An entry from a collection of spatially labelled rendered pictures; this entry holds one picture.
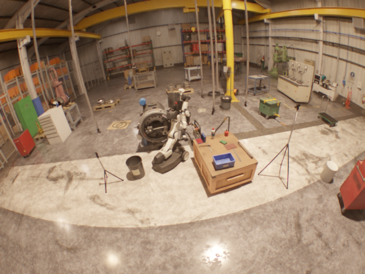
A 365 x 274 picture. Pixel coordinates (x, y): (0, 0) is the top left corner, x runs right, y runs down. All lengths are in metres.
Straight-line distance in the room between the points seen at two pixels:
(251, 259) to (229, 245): 0.36
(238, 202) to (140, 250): 1.61
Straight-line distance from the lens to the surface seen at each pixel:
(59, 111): 6.07
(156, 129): 3.17
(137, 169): 2.78
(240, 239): 2.25
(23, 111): 8.90
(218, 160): 2.39
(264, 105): 4.96
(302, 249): 2.54
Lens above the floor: 2.09
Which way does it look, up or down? 33 degrees down
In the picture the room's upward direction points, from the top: 6 degrees counter-clockwise
